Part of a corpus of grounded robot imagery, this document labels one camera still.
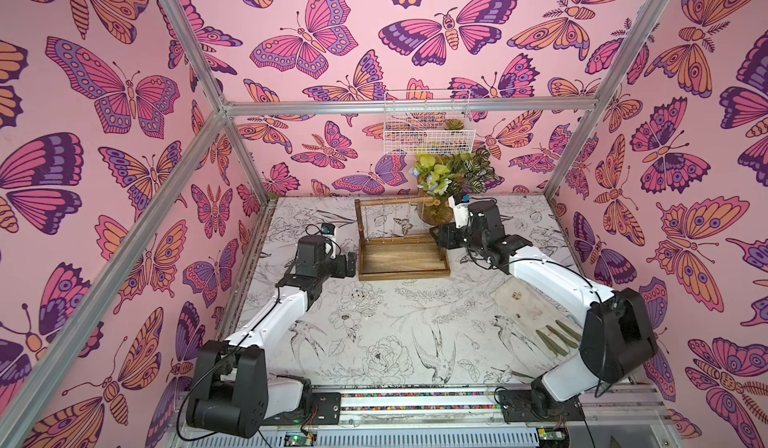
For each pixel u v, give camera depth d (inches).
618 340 17.0
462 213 29.5
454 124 36.5
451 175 41.7
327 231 30.4
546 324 34.4
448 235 29.9
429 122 37.5
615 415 29.2
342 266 31.0
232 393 16.0
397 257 40.9
